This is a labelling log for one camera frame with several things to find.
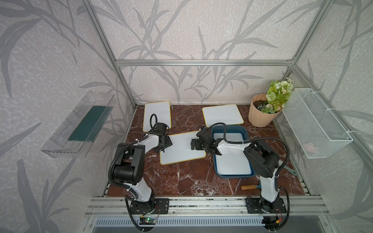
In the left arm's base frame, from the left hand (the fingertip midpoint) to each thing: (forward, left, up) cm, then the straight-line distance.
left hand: (167, 144), depth 96 cm
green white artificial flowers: (+20, -70, +28) cm, 78 cm away
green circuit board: (-41, +3, -1) cm, 41 cm away
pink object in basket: (-13, -77, +22) cm, 81 cm away
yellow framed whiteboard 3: (+30, -47, -3) cm, 55 cm away
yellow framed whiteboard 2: (+34, +8, -2) cm, 35 cm away
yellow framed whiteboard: (-8, -10, +7) cm, 15 cm away
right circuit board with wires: (-42, -58, -4) cm, 72 cm away
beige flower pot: (+14, -62, +12) cm, 65 cm away
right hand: (+1, -19, +1) cm, 19 cm away
